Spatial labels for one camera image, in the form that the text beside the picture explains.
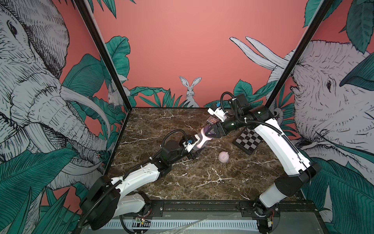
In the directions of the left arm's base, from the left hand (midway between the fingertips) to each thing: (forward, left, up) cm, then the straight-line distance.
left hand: (199, 138), depth 75 cm
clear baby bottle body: (-5, -1, +7) cm, 9 cm away
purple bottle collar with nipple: (-1, -2, +11) cm, 11 cm away
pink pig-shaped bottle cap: (-2, -16, -18) cm, 24 cm away
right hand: (-1, -4, +9) cm, 10 cm away
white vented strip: (-35, +11, -22) cm, 43 cm away
